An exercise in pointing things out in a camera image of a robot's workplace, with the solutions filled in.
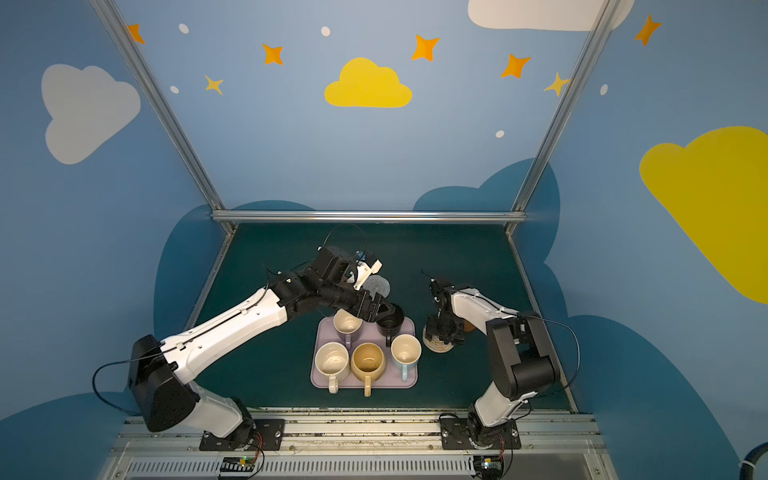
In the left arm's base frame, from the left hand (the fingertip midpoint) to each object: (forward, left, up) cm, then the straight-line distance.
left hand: (382, 299), depth 74 cm
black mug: (+3, -2, -20) cm, 21 cm away
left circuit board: (-32, +36, -26) cm, 55 cm away
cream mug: (-8, +15, -22) cm, 28 cm away
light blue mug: (-5, -7, -20) cm, 22 cm away
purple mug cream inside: (+4, +11, -22) cm, 25 cm away
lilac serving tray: (+2, +18, -23) cm, 29 cm away
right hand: (0, -19, -22) cm, 29 cm away
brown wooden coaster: (-11, -18, +8) cm, 23 cm away
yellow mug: (-8, +4, -22) cm, 24 cm away
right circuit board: (-32, -27, -26) cm, 50 cm away
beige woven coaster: (-2, -16, -23) cm, 28 cm away
